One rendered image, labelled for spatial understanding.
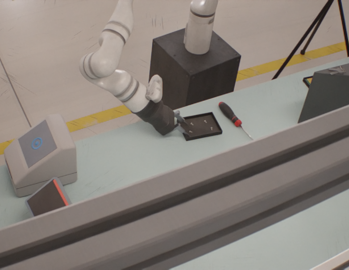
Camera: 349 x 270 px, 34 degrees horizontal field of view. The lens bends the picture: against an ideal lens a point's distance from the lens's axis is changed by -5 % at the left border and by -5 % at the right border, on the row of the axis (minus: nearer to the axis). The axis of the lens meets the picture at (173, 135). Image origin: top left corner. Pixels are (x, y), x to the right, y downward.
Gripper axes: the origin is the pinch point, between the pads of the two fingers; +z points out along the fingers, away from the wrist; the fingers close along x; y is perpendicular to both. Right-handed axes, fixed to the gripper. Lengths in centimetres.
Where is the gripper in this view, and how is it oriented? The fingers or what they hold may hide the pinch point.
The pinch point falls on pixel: (189, 131)
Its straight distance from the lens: 171.1
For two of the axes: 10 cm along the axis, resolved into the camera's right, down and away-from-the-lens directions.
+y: -7.7, 4.4, 4.6
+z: 6.3, 5.2, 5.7
